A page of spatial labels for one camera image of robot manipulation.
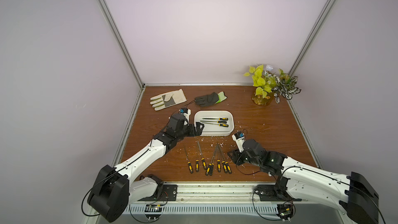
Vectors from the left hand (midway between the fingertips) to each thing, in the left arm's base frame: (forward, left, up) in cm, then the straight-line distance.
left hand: (199, 125), depth 82 cm
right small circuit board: (-36, -41, -16) cm, 57 cm away
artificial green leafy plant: (+22, -46, +10) cm, 52 cm away
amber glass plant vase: (+27, -41, -10) cm, 50 cm away
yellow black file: (+12, -12, -13) cm, 22 cm away
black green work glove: (+29, -7, -12) cm, 32 cm away
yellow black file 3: (+8, -13, -13) cm, 20 cm away
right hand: (-12, -16, -5) cm, 20 cm away
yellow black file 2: (+10, -11, -12) cm, 19 cm away
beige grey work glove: (+30, +24, -14) cm, 41 cm away
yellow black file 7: (-17, -7, -14) cm, 23 cm away
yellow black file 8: (-15, -11, -14) cm, 23 cm away
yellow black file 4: (-16, +6, -14) cm, 22 cm away
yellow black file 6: (-14, -2, -13) cm, 19 cm away
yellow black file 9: (-15, -13, -13) cm, 24 cm away
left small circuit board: (-36, +22, -16) cm, 45 cm away
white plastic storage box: (+10, -10, -13) cm, 19 cm away
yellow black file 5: (-14, +1, -14) cm, 20 cm away
